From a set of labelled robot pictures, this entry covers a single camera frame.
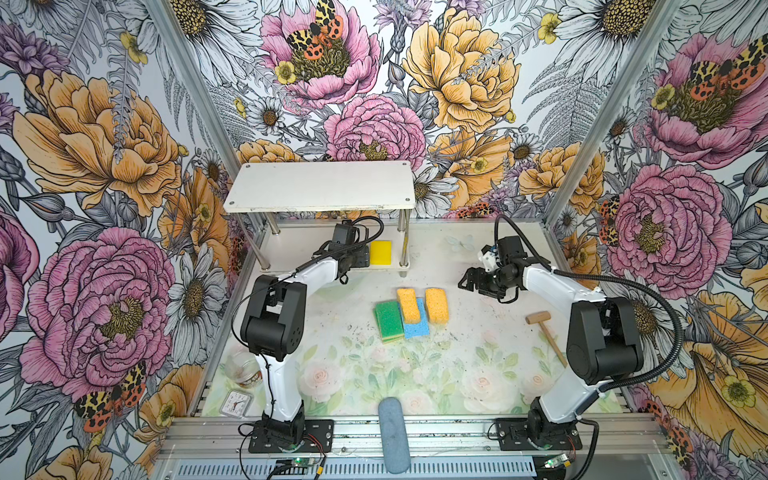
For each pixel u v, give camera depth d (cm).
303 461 71
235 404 78
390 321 90
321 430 76
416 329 90
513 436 73
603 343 48
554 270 61
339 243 79
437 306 95
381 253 101
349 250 83
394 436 71
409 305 92
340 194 82
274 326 52
